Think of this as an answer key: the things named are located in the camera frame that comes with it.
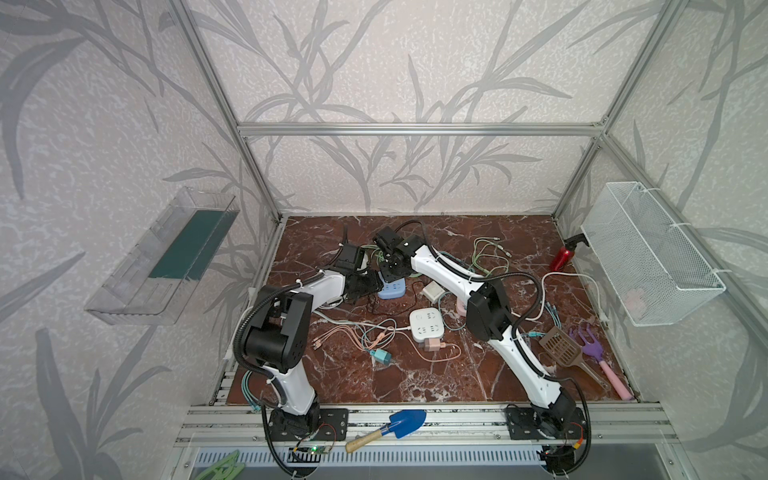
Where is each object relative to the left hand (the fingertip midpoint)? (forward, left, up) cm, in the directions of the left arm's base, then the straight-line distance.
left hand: (383, 276), depth 96 cm
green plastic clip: (-50, +33, -4) cm, 60 cm away
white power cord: (-10, -72, -8) cm, 74 cm away
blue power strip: (-3, -3, -3) cm, 5 cm away
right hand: (+4, -2, 0) cm, 5 cm away
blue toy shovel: (-40, -7, -4) cm, 41 cm away
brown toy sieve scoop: (-22, -56, -5) cm, 60 cm away
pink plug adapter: (-21, -15, -2) cm, 26 cm away
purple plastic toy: (-22, -63, -5) cm, 67 cm away
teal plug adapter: (-25, -1, -2) cm, 25 cm away
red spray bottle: (+7, -60, +2) cm, 61 cm away
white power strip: (-15, -14, -3) cm, 20 cm away
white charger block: (-5, -16, 0) cm, 17 cm away
